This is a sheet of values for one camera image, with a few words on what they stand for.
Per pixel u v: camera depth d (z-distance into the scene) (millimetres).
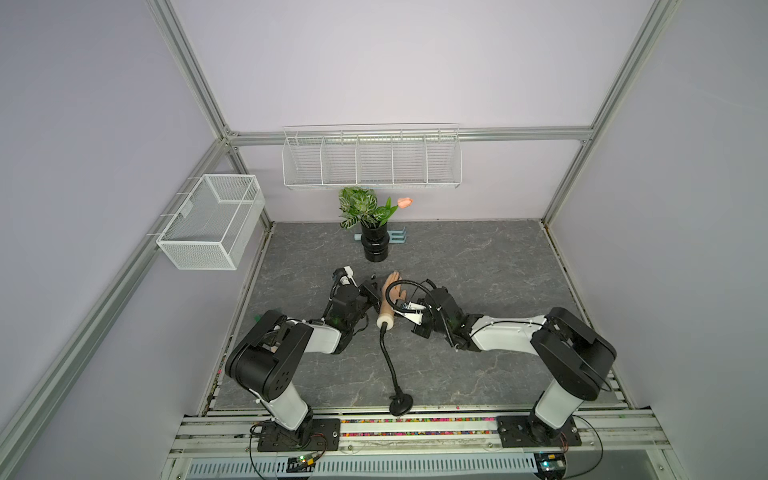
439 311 680
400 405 752
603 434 742
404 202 891
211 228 837
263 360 471
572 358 447
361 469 771
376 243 1032
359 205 872
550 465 723
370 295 814
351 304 715
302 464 712
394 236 1169
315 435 737
